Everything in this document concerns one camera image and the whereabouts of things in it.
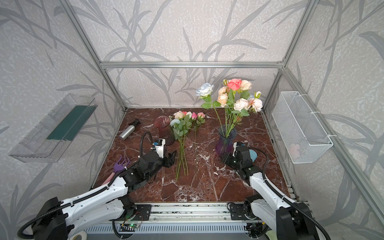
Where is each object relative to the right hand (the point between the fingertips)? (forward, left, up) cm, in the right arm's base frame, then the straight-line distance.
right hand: (222, 151), depth 87 cm
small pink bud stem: (+30, +13, -7) cm, 33 cm away
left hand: (-2, +26, +8) cm, 28 cm away
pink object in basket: (-7, -34, +13) cm, 37 cm away
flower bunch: (+24, +26, -3) cm, 36 cm away
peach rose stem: (+16, +1, +28) cm, 32 cm away
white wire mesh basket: (-8, -31, +26) cm, 41 cm away
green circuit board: (-36, +49, -10) cm, 61 cm away
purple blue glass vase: (+4, -2, +2) cm, 4 cm away
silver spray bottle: (+19, +63, -5) cm, 66 cm away
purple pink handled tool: (-7, +63, -7) cm, 64 cm away
